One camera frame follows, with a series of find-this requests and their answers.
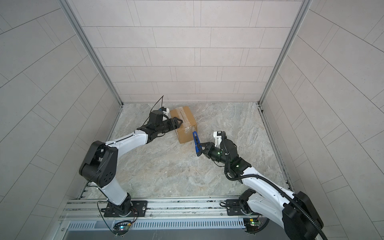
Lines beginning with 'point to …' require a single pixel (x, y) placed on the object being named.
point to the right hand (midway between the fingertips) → (196, 148)
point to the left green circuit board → (121, 230)
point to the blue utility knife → (197, 141)
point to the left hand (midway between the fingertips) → (183, 120)
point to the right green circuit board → (252, 224)
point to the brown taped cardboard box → (184, 132)
